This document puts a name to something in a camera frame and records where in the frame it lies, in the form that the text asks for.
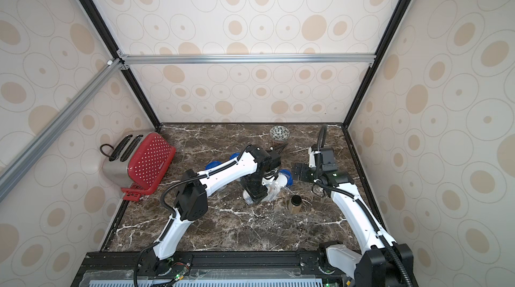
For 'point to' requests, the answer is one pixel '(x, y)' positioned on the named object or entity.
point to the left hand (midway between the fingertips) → (258, 198)
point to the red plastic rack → (134, 193)
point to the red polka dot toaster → (138, 158)
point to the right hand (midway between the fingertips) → (310, 170)
